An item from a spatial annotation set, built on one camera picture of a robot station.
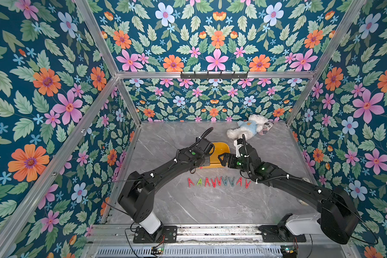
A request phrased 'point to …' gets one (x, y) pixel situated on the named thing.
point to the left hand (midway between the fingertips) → (207, 159)
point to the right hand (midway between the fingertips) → (224, 157)
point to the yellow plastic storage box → (220, 148)
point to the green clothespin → (200, 181)
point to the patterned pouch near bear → (267, 126)
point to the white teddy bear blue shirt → (255, 123)
